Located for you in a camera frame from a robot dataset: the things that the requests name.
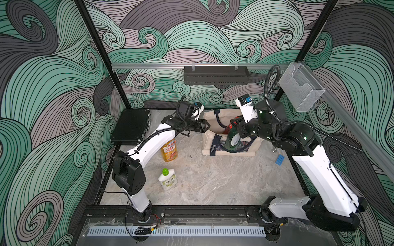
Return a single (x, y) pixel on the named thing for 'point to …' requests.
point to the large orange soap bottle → (169, 150)
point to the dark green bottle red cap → (233, 141)
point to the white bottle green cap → (168, 179)
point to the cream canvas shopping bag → (214, 141)
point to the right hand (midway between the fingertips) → (234, 119)
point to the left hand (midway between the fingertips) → (206, 123)
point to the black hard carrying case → (132, 125)
